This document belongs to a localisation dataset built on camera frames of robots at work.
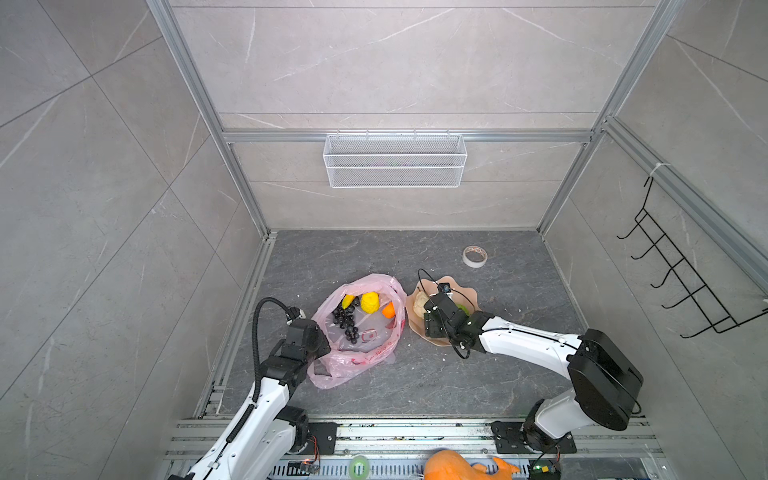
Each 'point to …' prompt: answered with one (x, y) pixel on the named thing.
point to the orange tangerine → (389, 311)
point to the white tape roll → (474, 248)
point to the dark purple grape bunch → (345, 318)
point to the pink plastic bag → (378, 336)
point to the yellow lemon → (370, 302)
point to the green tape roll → (359, 467)
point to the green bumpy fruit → (463, 308)
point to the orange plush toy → (453, 465)
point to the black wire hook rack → (718, 316)
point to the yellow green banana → (347, 300)
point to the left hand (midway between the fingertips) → (319, 330)
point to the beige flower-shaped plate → (462, 296)
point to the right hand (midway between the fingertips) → (435, 317)
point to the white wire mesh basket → (392, 161)
